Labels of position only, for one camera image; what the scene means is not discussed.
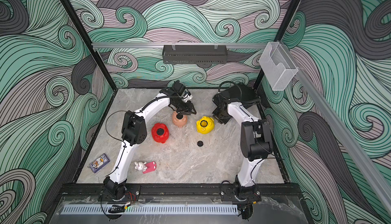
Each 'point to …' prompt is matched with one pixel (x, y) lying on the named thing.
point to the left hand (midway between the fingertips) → (194, 111)
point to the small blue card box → (99, 163)
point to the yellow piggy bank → (205, 125)
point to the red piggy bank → (162, 138)
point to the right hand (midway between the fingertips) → (214, 118)
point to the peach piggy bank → (179, 122)
